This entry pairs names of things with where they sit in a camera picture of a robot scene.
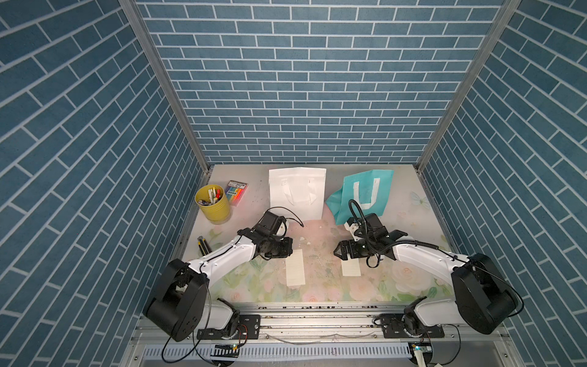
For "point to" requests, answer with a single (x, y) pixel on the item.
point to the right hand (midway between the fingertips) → (344, 252)
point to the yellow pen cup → (212, 201)
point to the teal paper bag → (368, 189)
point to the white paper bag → (297, 193)
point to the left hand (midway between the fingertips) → (298, 253)
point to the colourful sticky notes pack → (235, 191)
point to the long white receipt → (295, 274)
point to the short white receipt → (351, 267)
